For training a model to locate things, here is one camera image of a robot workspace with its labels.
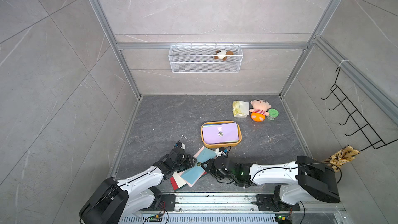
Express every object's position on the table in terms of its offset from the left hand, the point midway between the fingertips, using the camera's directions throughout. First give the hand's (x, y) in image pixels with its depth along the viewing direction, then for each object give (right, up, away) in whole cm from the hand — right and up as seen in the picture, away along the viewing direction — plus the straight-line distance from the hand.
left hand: (196, 159), depth 85 cm
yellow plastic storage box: (+16, +7, +4) cm, 18 cm away
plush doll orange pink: (+42, +25, +18) cm, 52 cm away
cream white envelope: (-9, -9, -5) cm, 14 cm away
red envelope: (-11, -12, -6) cm, 17 cm away
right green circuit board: (+41, -23, -15) cm, 49 cm away
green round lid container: (+51, +24, +18) cm, 60 cm away
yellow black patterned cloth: (+66, +9, -19) cm, 69 cm away
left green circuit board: (-19, -23, -14) cm, 33 cm away
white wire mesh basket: (+6, +61, +16) cm, 64 cm away
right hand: (+3, -2, -8) cm, 9 cm away
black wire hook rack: (+71, +19, -24) cm, 77 cm away
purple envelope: (+14, +13, +8) cm, 21 cm away
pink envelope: (-9, -5, -7) cm, 12 cm away
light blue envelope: (-2, -6, -6) cm, 9 cm away
